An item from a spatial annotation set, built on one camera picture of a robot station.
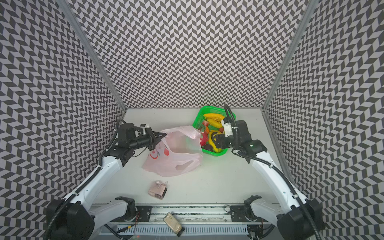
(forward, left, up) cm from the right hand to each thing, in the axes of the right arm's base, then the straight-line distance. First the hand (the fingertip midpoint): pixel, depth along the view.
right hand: (219, 142), depth 77 cm
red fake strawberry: (+24, +6, -14) cm, 28 cm away
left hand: (+2, +26, +6) cm, 27 cm away
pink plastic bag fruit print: (-8, +20, +4) cm, 22 cm away
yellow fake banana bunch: (+29, -1, -16) cm, 33 cm away
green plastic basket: (+24, +11, -13) cm, 29 cm away
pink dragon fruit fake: (+9, +7, -11) cm, 16 cm away
